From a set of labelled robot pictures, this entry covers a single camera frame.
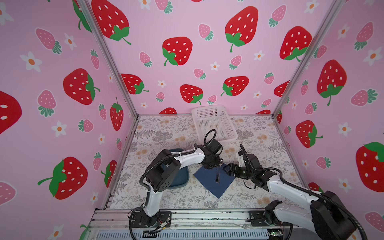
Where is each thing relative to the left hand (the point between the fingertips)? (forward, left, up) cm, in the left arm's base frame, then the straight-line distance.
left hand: (221, 165), depth 90 cm
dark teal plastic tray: (-10, +23, +5) cm, 25 cm away
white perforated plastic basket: (+42, 0, -1) cm, 42 cm away
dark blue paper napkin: (-7, +8, -3) cm, 11 cm away
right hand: (-4, -3, +3) cm, 6 cm away
